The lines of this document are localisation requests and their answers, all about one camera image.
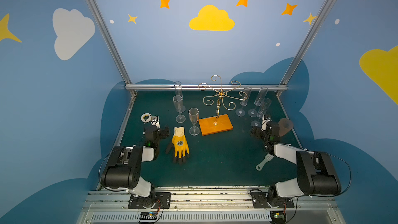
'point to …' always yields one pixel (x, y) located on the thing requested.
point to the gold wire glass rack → (219, 123)
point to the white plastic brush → (268, 157)
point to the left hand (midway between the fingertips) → (159, 124)
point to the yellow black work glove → (179, 146)
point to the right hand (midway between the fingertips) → (263, 126)
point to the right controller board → (278, 217)
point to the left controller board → (148, 215)
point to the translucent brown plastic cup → (284, 125)
